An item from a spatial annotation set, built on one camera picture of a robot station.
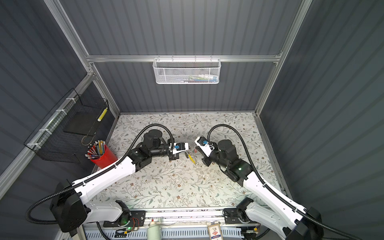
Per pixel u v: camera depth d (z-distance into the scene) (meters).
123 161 0.53
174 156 0.64
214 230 0.69
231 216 0.73
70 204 0.39
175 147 0.60
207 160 0.65
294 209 0.41
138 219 0.72
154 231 0.64
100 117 0.80
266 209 0.57
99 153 0.86
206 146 0.61
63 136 0.72
